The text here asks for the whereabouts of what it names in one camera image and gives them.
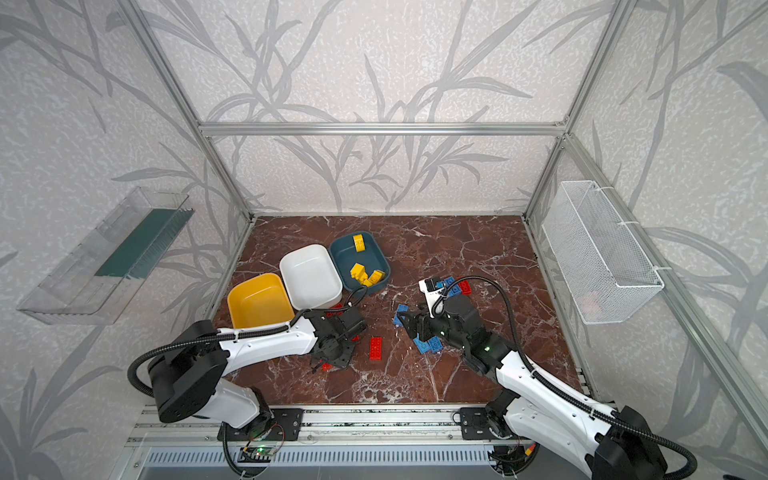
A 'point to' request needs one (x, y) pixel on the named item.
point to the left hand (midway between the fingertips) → (345, 350)
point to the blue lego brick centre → (400, 308)
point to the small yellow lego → (376, 277)
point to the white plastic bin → (311, 278)
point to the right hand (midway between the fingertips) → (408, 301)
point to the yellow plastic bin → (259, 301)
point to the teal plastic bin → (344, 255)
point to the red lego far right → (465, 288)
